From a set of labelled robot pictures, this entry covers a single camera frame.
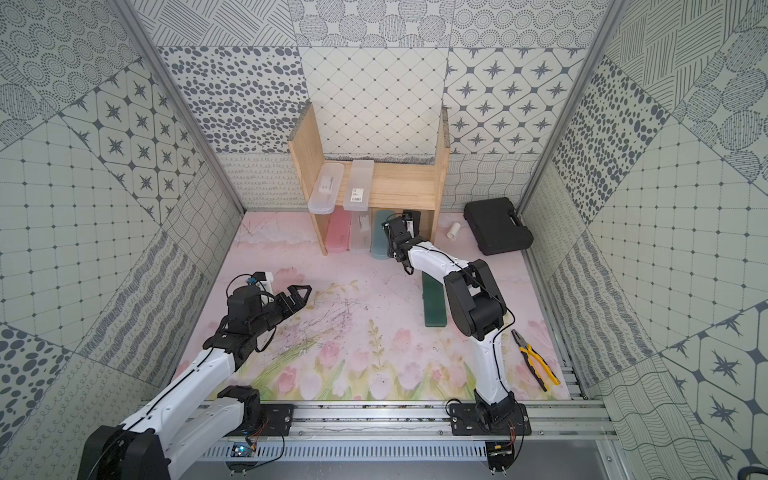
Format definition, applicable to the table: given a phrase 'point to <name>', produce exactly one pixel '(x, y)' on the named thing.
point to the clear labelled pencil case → (359, 186)
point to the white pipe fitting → (453, 230)
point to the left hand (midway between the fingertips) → (300, 289)
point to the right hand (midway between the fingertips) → (408, 247)
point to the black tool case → (496, 226)
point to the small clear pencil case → (361, 231)
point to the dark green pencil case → (433, 302)
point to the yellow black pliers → (541, 368)
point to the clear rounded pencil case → (325, 194)
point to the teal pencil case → (380, 242)
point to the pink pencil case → (338, 232)
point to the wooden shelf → (398, 184)
